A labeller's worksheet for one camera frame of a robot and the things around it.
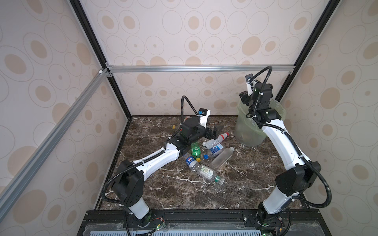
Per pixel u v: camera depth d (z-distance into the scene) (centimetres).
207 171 85
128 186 44
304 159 44
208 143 97
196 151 95
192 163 89
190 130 59
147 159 48
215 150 94
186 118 63
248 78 62
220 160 93
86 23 72
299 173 43
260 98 55
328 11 69
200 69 90
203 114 65
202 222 73
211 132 68
